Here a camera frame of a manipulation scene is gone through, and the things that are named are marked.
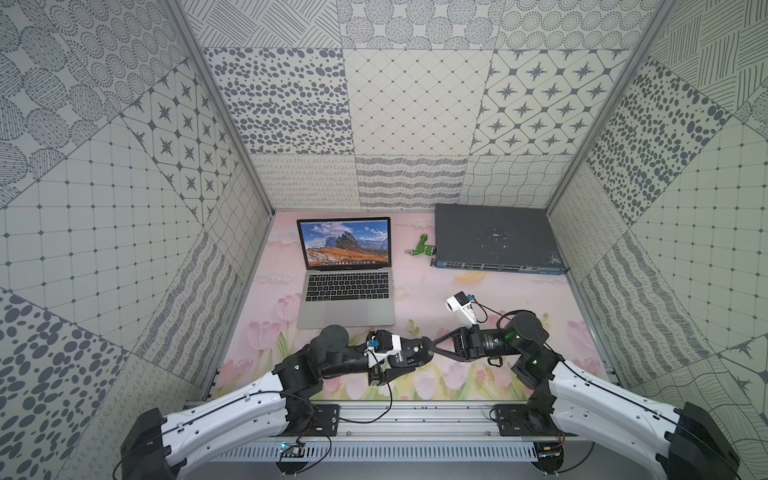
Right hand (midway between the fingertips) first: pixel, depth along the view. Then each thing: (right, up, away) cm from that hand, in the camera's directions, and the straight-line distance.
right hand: (431, 350), depth 62 cm
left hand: (-5, 0, +5) cm, 7 cm away
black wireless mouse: (-3, -1, +3) cm, 4 cm away
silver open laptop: (-24, +10, +39) cm, 47 cm away
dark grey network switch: (+33, +23, +45) cm, 61 cm away
